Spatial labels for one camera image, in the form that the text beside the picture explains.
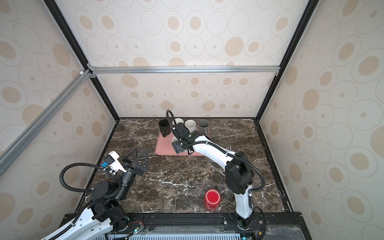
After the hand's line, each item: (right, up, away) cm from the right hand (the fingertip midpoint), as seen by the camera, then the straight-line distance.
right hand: (181, 143), depth 88 cm
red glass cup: (+17, -26, -15) cm, 35 cm away
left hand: (-12, -1, -27) cm, 30 cm away
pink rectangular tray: (-13, -3, +13) cm, 19 cm away
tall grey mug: (+14, +10, +12) cm, 21 cm away
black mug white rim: (-13, +10, +16) cm, 23 cm away
